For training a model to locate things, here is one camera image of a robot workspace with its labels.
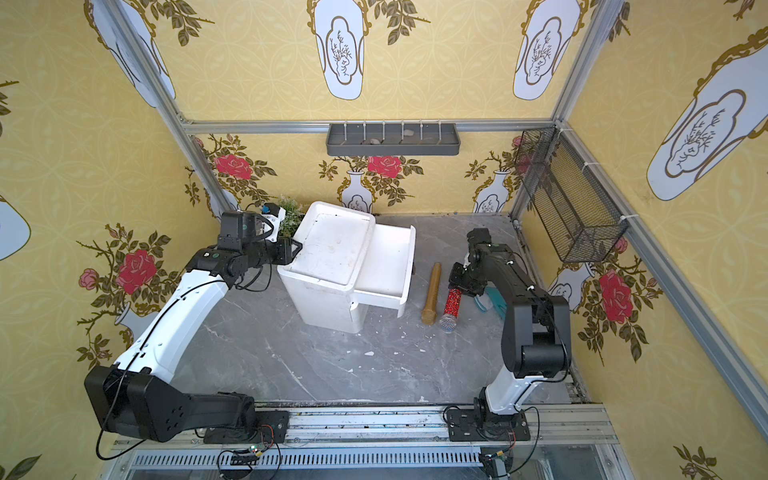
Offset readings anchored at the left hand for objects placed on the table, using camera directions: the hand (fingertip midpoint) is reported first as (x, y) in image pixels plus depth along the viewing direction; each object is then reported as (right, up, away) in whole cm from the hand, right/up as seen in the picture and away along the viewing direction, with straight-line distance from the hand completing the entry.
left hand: (295, 244), depth 80 cm
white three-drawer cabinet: (+8, -9, -8) cm, 15 cm away
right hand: (+43, -13, +12) cm, 47 cm away
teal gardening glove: (+57, -17, +15) cm, 62 cm away
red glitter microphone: (+41, -21, 0) cm, 46 cm away
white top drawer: (+25, -7, +7) cm, 27 cm away
